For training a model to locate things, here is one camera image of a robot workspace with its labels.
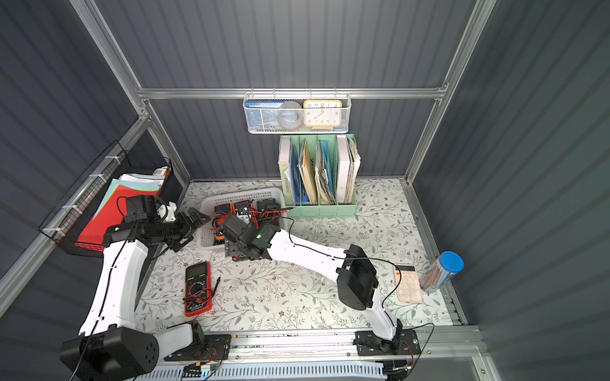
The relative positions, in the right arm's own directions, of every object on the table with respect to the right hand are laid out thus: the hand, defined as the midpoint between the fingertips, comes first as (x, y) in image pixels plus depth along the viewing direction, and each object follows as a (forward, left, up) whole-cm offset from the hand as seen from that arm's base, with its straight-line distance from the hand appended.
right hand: (239, 241), depth 78 cm
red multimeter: (-11, +16, -15) cm, 24 cm away
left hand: (+2, +13, +6) cm, 14 cm away
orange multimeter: (+18, +13, -8) cm, 24 cm away
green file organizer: (+29, -27, +3) cm, 39 cm away
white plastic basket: (+8, +17, -10) cm, 22 cm away
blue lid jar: (-9, -64, -1) cm, 65 cm away
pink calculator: (-10, -59, -17) cm, 63 cm away
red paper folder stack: (+4, +37, +13) cm, 39 cm away
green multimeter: (+17, -6, -6) cm, 19 cm away
